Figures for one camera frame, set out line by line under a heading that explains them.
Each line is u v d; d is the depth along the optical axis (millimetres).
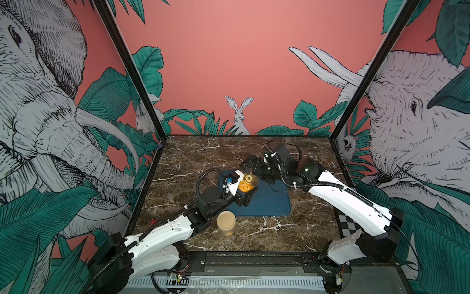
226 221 747
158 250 474
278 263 752
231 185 603
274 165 486
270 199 1010
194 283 700
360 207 423
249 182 661
